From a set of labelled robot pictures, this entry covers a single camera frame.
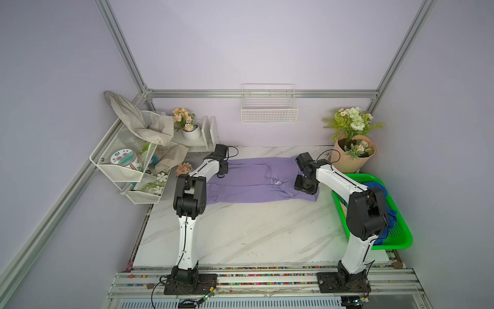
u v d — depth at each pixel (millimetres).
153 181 863
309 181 769
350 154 919
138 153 751
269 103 934
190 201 606
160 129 804
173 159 907
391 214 805
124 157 661
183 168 976
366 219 499
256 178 1105
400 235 813
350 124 899
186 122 961
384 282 761
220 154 865
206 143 1016
